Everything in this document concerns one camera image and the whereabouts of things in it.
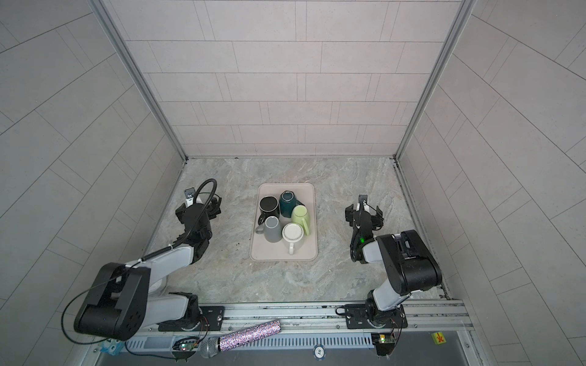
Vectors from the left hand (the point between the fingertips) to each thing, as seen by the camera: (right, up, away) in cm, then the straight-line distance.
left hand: (203, 196), depth 87 cm
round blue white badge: (+44, -44, -22) cm, 65 cm away
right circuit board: (+63, -43, -19) cm, 79 cm away
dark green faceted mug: (+33, -3, +1) cm, 33 cm away
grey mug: (+27, -12, -5) cm, 30 cm away
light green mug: (+38, -7, -3) cm, 39 cm away
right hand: (+64, -3, +6) cm, 65 cm away
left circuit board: (+6, -41, -23) cm, 48 cm away
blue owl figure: (-15, -41, -23) cm, 49 cm away
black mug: (+25, -4, 0) cm, 26 cm away
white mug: (+35, -14, -5) cm, 38 cm away
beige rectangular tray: (+23, -21, 0) cm, 32 cm away
